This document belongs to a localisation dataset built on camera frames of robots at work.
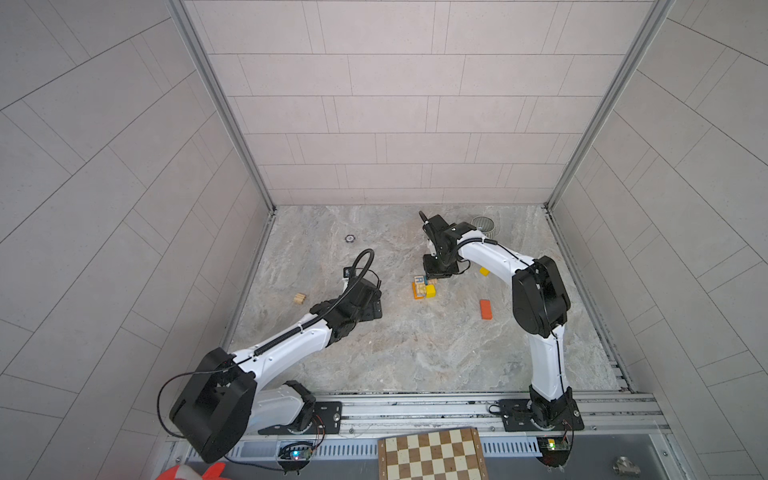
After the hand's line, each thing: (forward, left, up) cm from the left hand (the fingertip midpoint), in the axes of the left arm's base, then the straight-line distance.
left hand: (372, 300), depth 86 cm
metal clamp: (-38, -56, -2) cm, 68 cm away
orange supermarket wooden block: (+5, -12, -2) cm, 14 cm away
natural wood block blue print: (+4, -14, -1) cm, 15 cm away
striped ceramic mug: (+31, -39, -3) cm, 50 cm away
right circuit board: (-35, -44, -5) cm, 56 cm away
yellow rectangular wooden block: (-5, -26, +25) cm, 37 cm away
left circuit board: (-36, +15, -1) cm, 39 cm away
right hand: (+9, -17, -2) cm, 19 cm away
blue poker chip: (+27, +11, -6) cm, 29 cm away
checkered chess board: (-36, -18, -1) cm, 40 cm away
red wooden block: (0, -34, -6) cm, 35 cm away
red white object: (-39, +36, +3) cm, 53 cm away
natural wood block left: (+2, +23, -4) cm, 24 cm away
